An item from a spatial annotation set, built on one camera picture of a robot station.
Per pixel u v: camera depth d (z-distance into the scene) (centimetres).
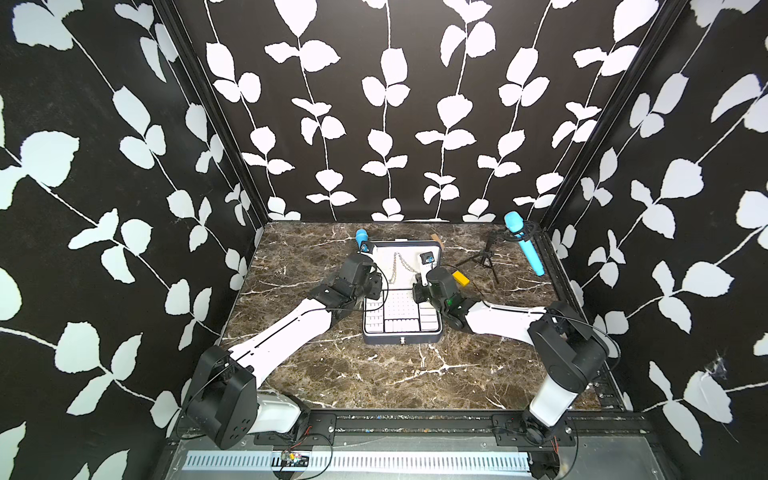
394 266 91
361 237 112
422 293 82
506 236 88
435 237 116
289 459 70
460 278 103
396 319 86
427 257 79
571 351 47
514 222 86
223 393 40
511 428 73
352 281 62
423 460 70
